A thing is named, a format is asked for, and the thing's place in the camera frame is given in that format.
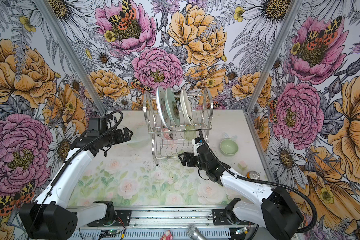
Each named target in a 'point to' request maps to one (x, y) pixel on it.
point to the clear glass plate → (140, 139)
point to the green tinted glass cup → (190, 132)
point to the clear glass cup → (253, 174)
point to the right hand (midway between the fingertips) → (184, 160)
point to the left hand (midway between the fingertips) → (124, 139)
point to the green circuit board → (111, 231)
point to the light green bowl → (229, 147)
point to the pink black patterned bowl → (167, 133)
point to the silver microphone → (194, 233)
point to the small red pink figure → (167, 236)
